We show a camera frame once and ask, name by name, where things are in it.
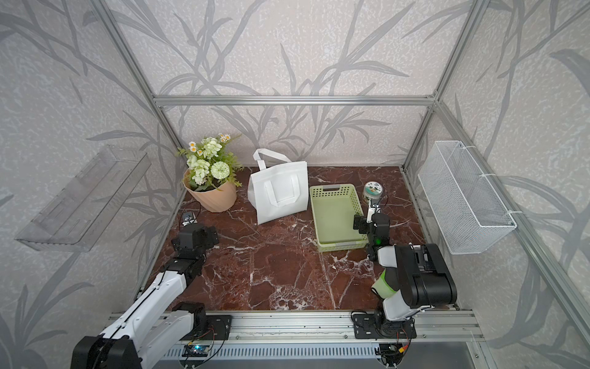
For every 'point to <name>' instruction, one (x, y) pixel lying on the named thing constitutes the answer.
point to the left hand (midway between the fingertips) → (198, 230)
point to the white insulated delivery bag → (278, 192)
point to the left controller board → (195, 351)
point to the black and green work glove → (381, 287)
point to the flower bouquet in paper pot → (212, 169)
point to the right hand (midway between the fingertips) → (370, 211)
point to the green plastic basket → (334, 207)
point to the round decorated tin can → (372, 190)
